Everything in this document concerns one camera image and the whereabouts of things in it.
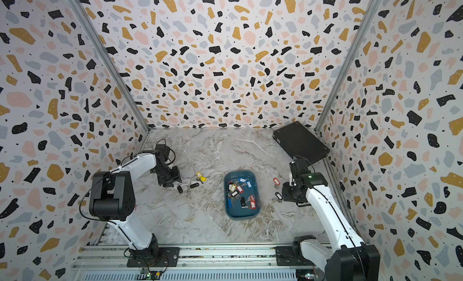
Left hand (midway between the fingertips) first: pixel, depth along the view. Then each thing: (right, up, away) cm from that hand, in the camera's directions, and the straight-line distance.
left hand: (180, 181), depth 93 cm
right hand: (+52, -4, -12) cm, 54 cm away
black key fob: (+7, -3, +3) cm, 8 cm away
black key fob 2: (0, -5, 0) cm, 5 cm away
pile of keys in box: (+28, -4, 0) cm, 29 cm away
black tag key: (+51, -7, -1) cm, 51 cm away
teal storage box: (+30, -12, -11) cm, 34 cm away
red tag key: (+51, -1, +5) cm, 51 cm away
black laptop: (+67, +20, +16) cm, 72 cm away
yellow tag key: (+9, +2, +5) cm, 10 cm away
